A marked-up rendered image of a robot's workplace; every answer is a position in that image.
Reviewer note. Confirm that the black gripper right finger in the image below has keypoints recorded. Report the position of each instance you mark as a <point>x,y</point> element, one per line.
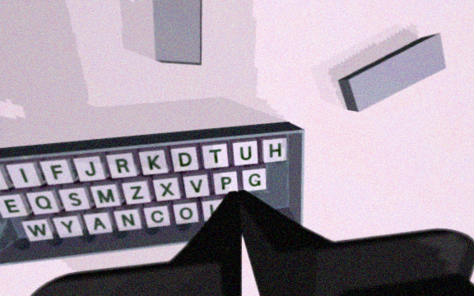
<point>288,259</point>

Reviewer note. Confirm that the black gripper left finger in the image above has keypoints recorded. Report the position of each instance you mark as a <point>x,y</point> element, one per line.
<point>210,264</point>

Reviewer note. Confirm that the keyboard with white letter keys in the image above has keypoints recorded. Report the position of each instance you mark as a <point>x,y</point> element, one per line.
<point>85,198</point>

